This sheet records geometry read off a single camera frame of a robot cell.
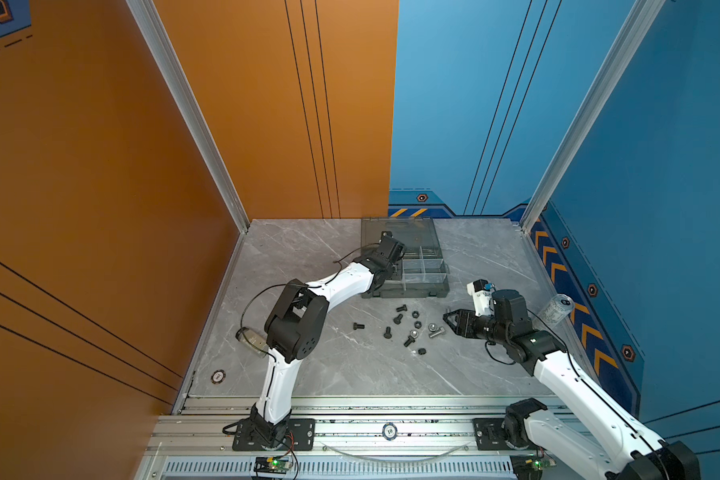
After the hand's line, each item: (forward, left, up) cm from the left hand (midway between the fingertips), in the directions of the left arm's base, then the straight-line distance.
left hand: (395, 263), depth 98 cm
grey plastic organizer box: (+1, -10, -6) cm, 11 cm away
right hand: (-22, -13, +4) cm, 26 cm away
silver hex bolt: (-20, -14, -7) cm, 25 cm away
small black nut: (-26, -7, -8) cm, 28 cm away
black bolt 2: (-13, -3, -7) cm, 15 cm away
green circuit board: (-54, +32, -11) cm, 63 cm away
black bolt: (-19, +12, -8) cm, 23 cm away
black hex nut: (-14, -6, -8) cm, 18 cm away
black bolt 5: (-23, -4, -8) cm, 25 cm away
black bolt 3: (-16, -1, -8) cm, 18 cm away
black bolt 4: (-20, +2, -9) cm, 22 cm away
